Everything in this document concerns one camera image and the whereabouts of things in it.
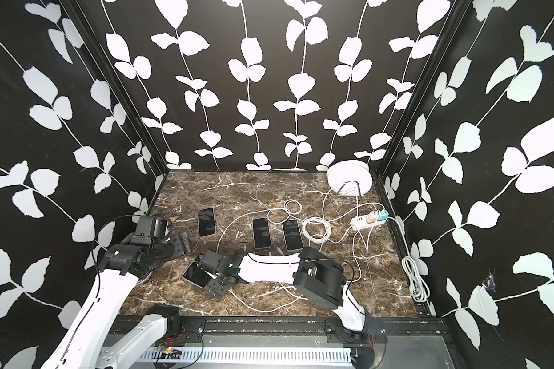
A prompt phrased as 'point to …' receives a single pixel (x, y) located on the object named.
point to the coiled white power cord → (419, 289)
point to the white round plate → (349, 171)
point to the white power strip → (360, 222)
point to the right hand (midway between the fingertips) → (216, 279)
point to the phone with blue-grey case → (206, 222)
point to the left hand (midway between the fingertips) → (183, 242)
